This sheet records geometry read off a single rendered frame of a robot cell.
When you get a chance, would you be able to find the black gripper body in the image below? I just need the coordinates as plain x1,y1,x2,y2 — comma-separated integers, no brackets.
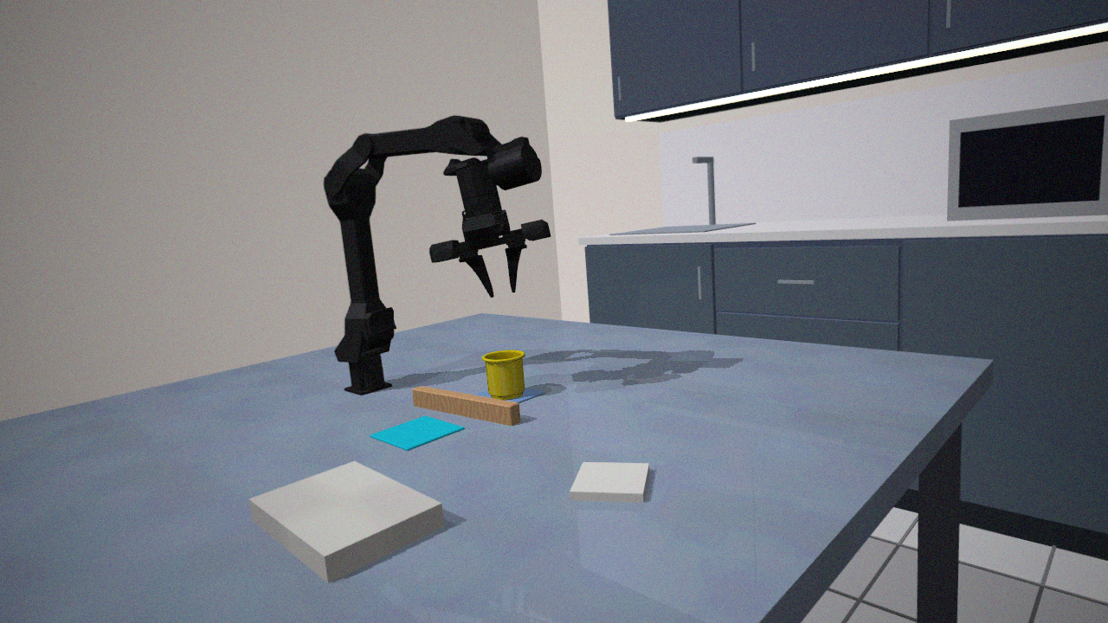
429,194,551,263

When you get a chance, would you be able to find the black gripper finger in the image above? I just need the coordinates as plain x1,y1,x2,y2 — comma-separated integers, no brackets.
506,245,527,292
459,255,493,298

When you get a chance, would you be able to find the white flat rectangular block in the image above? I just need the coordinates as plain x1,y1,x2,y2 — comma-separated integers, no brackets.
570,462,649,503

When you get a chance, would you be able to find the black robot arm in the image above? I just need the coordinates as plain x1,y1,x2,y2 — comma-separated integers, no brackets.
324,116,542,395

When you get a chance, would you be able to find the white flat square block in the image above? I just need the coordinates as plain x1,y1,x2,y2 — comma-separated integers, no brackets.
249,461,445,583

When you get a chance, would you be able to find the tan flat bar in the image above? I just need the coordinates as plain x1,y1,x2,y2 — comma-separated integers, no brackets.
412,386,521,426

